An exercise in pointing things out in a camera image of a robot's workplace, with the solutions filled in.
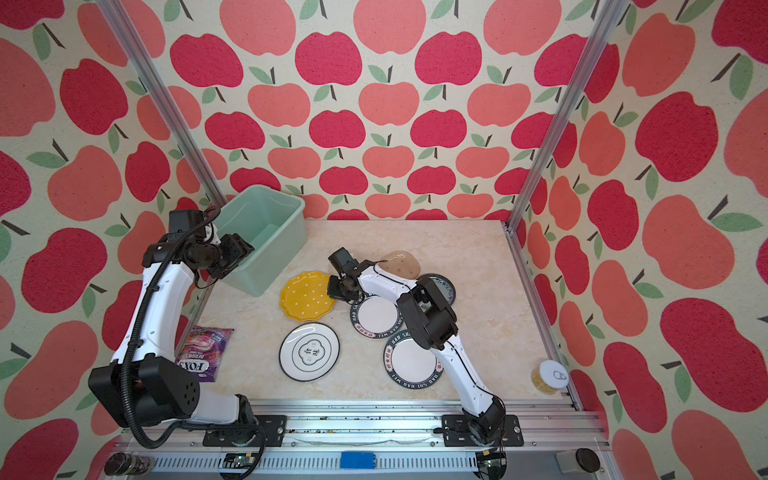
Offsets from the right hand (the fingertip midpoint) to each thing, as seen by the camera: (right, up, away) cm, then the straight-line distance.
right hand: (334, 293), depth 99 cm
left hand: (-19, +14, -19) cm, 31 cm away
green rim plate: (+14, -7, -5) cm, 16 cm away
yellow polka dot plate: (-10, -1, -1) cm, 10 cm away
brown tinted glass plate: (+23, +10, +8) cm, 26 cm away
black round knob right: (+60, -30, -37) cm, 77 cm away
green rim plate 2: (+24, -19, -13) cm, 33 cm away
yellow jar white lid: (+60, -19, -22) cm, 67 cm away
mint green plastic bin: (-29, +26, +22) cm, 45 cm away
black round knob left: (-38, -31, -36) cm, 61 cm away
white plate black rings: (-6, -16, -11) cm, 20 cm away
